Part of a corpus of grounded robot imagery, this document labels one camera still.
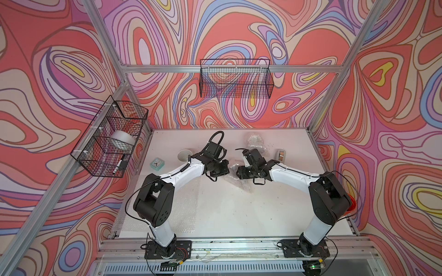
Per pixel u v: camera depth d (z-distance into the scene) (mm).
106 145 677
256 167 703
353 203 733
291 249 731
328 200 463
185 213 842
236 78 959
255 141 1032
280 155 1007
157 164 991
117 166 719
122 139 728
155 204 458
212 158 702
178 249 730
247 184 857
